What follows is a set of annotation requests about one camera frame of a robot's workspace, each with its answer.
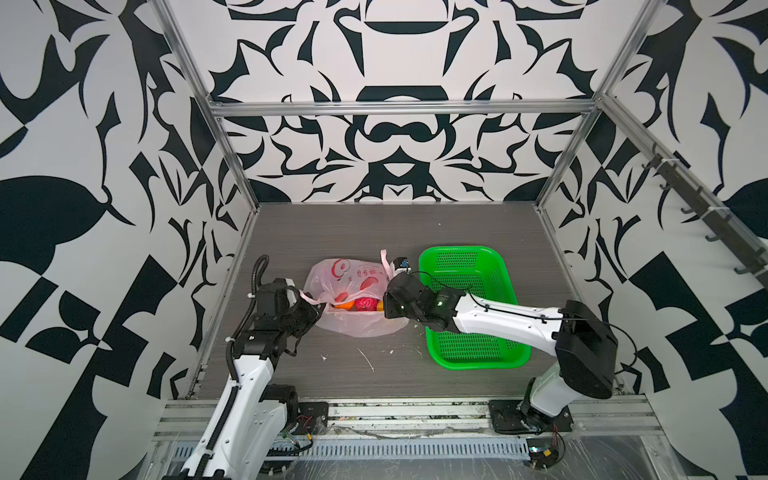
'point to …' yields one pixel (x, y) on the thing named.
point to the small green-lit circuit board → (542, 452)
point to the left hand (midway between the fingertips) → (322, 297)
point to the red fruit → (366, 304)
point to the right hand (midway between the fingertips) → (381, 295)
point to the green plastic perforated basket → (478, 271)
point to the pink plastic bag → (353, 293)
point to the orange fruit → (349, 306)
